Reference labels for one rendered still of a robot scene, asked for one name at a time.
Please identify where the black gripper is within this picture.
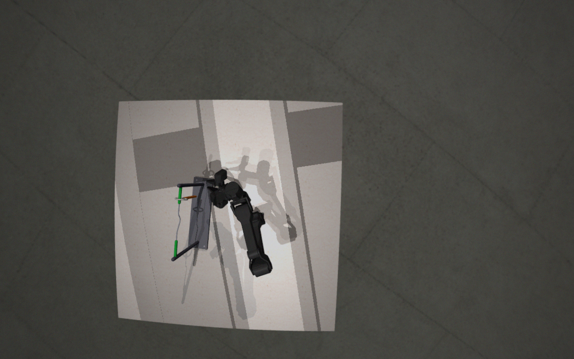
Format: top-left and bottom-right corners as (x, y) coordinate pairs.
(207, 169), (232, 208)

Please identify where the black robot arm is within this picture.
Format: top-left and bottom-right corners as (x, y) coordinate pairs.
(210, 181), (273, 277)

